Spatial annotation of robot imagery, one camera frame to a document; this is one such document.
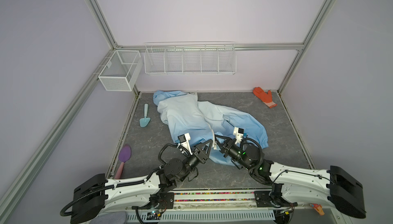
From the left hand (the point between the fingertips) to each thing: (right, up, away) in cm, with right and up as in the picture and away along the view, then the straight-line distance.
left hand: (213, 144), depth 66 cm
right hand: (0, +2, +2) cm, 3 cm away
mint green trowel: (-44, +6, +37) cm, 58 cm away
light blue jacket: (-4, +7, +27) cm, 29 cm away
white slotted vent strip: (-33, -35, +5) cm, 48 cm away
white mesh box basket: (-59, +41, +36) cm, 81 cm away
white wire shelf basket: (-13, +50, +38) cm, 64 cm away
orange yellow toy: (+49, -30, +3) cm, 58 cm away
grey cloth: (-46, -34, +2) cm, 57 cm away
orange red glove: (+45, +23, +51) cm, 72 cm away
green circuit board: (-28, -36, +6) cm, 46 cm away
